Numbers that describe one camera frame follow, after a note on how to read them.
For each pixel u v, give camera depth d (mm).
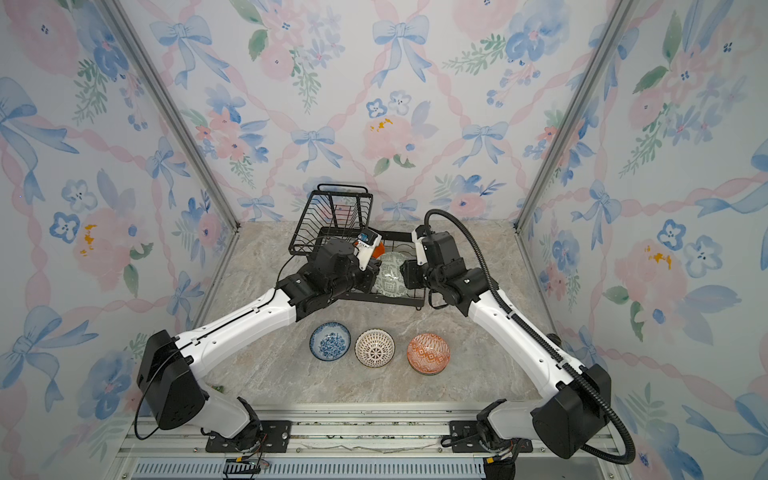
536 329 458
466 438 723
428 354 852
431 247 579
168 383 413
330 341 886
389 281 798
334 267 576
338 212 992
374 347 879
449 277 566
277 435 744
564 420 381
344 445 732
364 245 653
